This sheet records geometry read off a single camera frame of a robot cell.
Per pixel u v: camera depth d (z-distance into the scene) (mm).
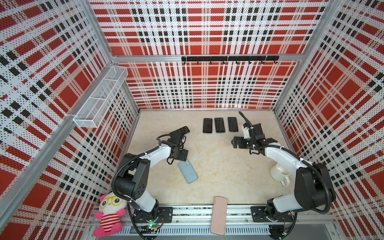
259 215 733
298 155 996
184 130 1179
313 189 435
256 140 684
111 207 707
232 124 1104
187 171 889
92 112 926
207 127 1112
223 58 889
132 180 454
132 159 474
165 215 739
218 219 721
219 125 1145
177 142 747
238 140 819
